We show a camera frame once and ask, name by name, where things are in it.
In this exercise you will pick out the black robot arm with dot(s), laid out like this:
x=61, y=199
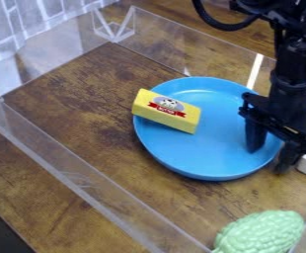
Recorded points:
x=286, y=16

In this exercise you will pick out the green bitter gourd toy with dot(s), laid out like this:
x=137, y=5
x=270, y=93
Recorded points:
x=262, y=232

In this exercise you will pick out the blue round tray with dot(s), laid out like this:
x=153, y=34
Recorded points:
x=213, y=154

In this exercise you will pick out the clear acrylic enclosure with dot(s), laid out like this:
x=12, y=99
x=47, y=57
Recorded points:
x=82, y=188

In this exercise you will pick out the white patterned curtain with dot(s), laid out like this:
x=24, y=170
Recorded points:
x=26, y=18

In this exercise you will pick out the yellow butter block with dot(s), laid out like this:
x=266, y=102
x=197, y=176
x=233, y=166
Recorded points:
x=166, y=111

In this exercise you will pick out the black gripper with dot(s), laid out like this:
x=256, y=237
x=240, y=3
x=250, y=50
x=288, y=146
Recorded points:
x=278, y=114

